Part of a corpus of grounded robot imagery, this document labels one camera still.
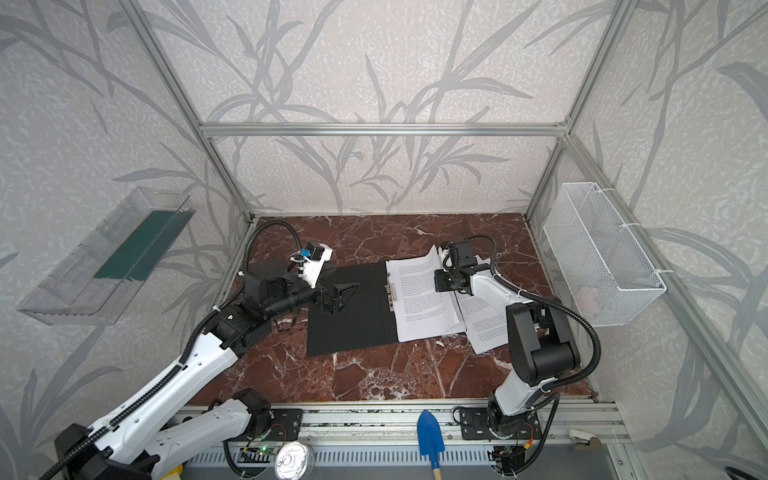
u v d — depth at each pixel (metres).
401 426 0.75
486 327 0.91
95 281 0.64
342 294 0.62
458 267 0.74
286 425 0.73
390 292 0.97
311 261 0.60
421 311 0.94
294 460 0.65
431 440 0.71
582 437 0.70
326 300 0.61
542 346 0.46
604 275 0.62
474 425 0.73
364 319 0.91
